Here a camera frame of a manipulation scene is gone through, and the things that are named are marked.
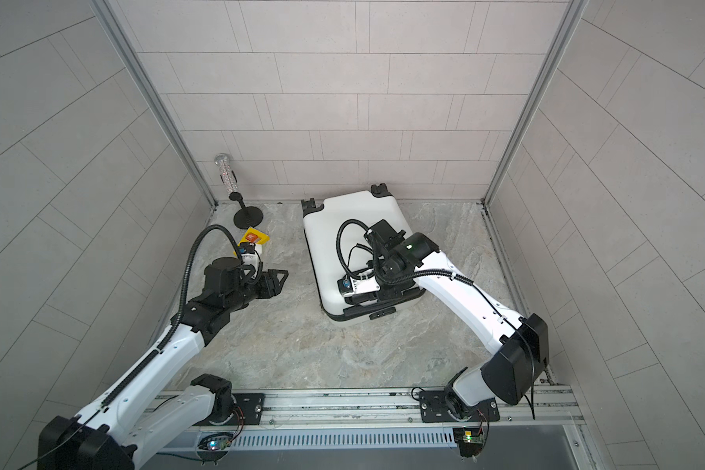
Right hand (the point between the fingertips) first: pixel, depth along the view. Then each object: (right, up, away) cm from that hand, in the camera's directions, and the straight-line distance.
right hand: (371, 283), depth 76 cm
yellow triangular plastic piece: (-43, +11, +29) cm, 53 cm away
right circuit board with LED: (+23, -35, -8) cm, 43 cm away
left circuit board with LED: (-35, -35, -11) cm, 51 cm away
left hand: (-23, +2, +4) cm, 24 cm away
